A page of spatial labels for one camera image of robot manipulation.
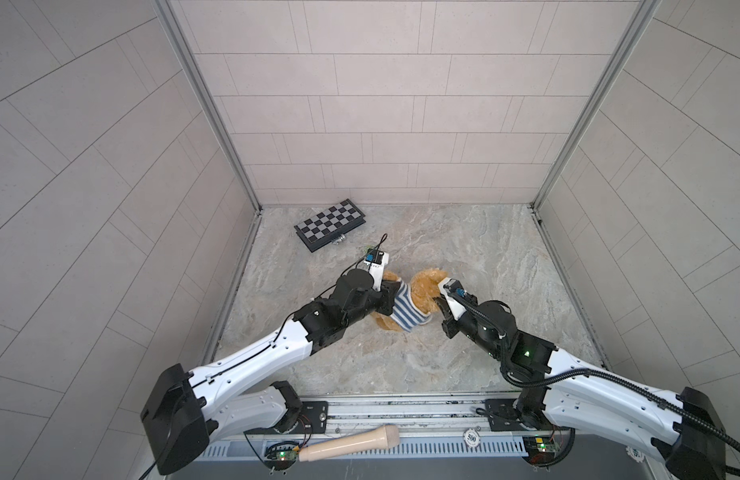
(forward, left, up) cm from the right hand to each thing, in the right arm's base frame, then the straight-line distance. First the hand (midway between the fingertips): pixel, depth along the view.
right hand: (432, 300), depth 74 cm
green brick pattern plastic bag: (+30, +17, -16) cm, 38 cm away
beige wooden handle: (-26, +13, -12) cm, 32 cm away
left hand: (+3, +6, +4) cm, 8 cm away
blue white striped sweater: (-3, +7, -1) cm, 7 cm away
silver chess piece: (+33, +25, -13) cm, 44 cm away
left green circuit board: (-28, +36, -14) cm, 48 cm away
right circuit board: (-30, -22, -18) cm, 41 cm away
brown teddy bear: (0, +2, +4) cm, 5 cm away
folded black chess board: (+37, +32, -11) cm, 50 cm away
